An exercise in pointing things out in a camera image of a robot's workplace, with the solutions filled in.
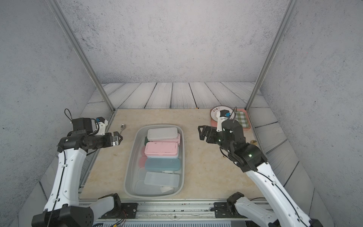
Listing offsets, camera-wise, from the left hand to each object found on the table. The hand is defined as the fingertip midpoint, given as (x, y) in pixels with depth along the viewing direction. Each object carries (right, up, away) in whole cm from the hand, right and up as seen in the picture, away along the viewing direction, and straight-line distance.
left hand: (115, 137), depth 75 cm
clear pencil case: (+24, -24, +6) cm, 34 cm away
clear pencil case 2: (+12, -29, +5) cm, 32 cm away
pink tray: (+59, +6, +36) cm, 69 cm away
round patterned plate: (+60, +16, +43) cm, 76 cm away
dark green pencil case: (+11, -4, +19) cm, 22 cm away
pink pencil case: (+31, -4, +20) cm, 37 cm away
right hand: (+47, +6, -9) cm, 48 cm away
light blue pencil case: (+28, -13, +13) cm, 34 cm away
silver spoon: (-11, +4, +33) cm, 35 cm away
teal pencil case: (+22, -18, +14) cm, 32 cm away
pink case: (+21, -9, +15) cm, 27 cm away
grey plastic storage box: (+5, -17, +11) cm, 21 cm away
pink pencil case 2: (+10, -14, +14) cm, 23 cm away
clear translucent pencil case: (+11, -22, +9) cm, 27 cm away
